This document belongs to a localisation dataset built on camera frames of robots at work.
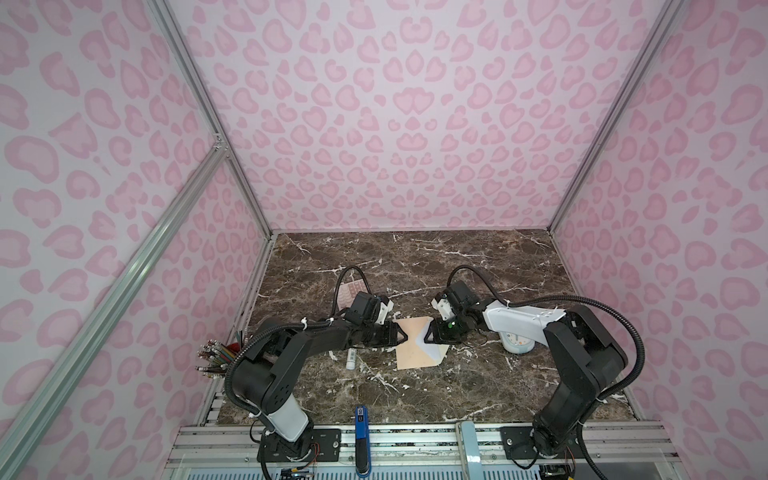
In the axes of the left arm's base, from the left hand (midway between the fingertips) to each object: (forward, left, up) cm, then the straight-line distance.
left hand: (404, 335), depth 89 cm
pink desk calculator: (+17, +18, -2) cm, 25 cm away
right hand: (-1, -8, 0) cm, 8 cm away
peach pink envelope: (-4, -1, -3) cm, 5 cm away
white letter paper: (-4, -10, -2) cm, 11 cm away
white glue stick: (-6, +15, -1) cm, 17 cm away
